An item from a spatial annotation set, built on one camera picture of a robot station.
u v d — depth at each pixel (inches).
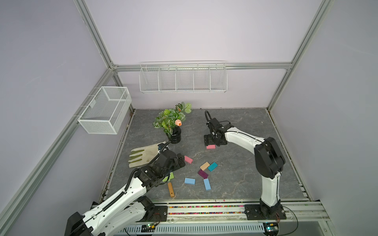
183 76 39.2
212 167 35.1
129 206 23.5
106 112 32.8
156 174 22.4
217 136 27.3
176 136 37.8
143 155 36.9
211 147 38.4
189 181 32.8
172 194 31.0
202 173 34.1
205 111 32.6
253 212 29.1
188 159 36.2
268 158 20.1
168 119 31.0
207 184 32.5
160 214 29.1
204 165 35.0
